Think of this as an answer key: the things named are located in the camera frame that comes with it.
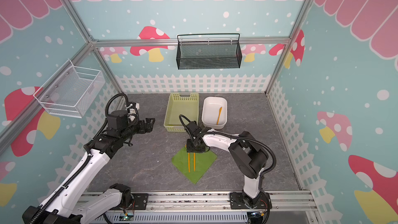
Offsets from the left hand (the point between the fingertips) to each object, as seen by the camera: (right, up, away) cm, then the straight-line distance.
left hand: (147, 122), depth 78 cm
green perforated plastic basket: (+15, +10, +34) cm, 39 cm away
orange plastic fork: (+23, -23, +9) cm, 34 cm away
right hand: (+20, -17, +11) cm, 29 cm away
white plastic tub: (+34, +8, +34) cm, 49 cm away
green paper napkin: (+28, -22, +7) cm, 37 cm away
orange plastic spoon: (+20, -23, +9) cm, 32 cm away
